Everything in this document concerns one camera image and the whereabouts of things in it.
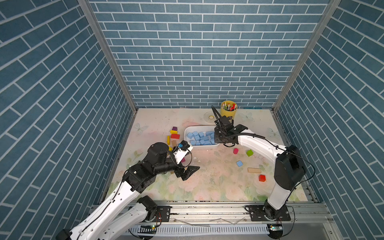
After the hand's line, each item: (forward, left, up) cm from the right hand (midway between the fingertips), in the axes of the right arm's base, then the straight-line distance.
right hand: (217, 138), depth 90 cm
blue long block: (+7, +8, -11) cm, 15 cm away
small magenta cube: (-2, -13, -10) cm, 17 cm away
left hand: (-23, +11, +13) cm, 28 cm away
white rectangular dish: (+12, +17, -7) cm, 22 cm away
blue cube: (-10, -15, -11) cm, 21 cm away
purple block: (+12, +30, -8) cm, 33 cm away
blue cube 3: (+9, +10, -10) cm, 17 cm away
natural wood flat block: (-13, -23, -12) cm, 29 cm away
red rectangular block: (+6, +29, -10) cm, 31 cm away
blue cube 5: (+2, +16, -11) cm, 19 cm away
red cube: (-18, -27, -13) cm, 35 cm away
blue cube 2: (+7, +18, -9) cm, 21 cm away
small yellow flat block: (+9, +31, -9) cm, 33 cm away
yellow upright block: (+2, +32, -8) cm, 33 cm away
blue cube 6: (+3, +9, -9) cm, 13 cm away
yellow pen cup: (+28, -8, -1) cm, 29 cm away
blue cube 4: (+5, +13, -9) cm, 17 cm away
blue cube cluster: (+8, +14, -8) cm, 18 cm away
